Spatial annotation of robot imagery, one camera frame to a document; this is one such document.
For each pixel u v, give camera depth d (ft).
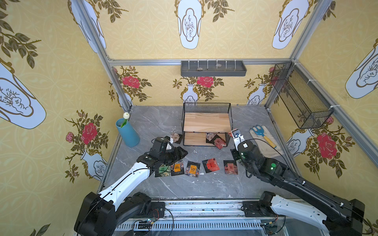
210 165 2.94
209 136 3.29
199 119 3.04
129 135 3.12
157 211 2.39
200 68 2.96
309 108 2.44
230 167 2.88
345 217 1.29
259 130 3.41
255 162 1.70
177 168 2.88
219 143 3.20
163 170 2.86
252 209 2.39
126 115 2.51
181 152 2.41
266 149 3.13
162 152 2.13
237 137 1.98
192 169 2.88
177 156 2.35
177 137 3.36
